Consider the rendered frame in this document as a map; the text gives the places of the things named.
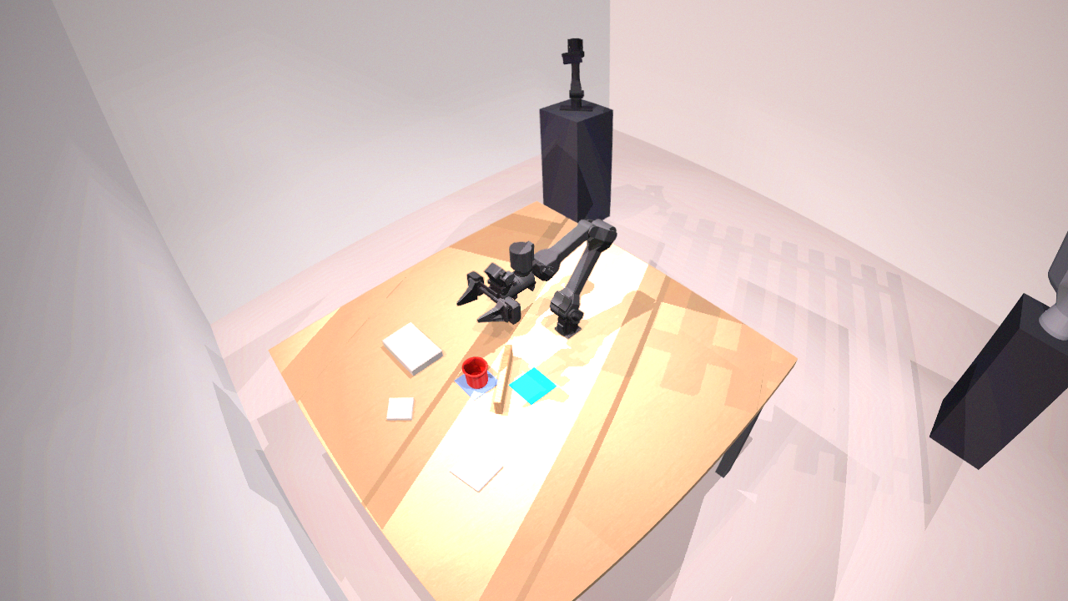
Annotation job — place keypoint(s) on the red plastic cup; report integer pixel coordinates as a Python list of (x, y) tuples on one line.
[(475, 369)]

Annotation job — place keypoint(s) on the wooden plank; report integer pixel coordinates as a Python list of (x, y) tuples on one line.
[(502, 385)]

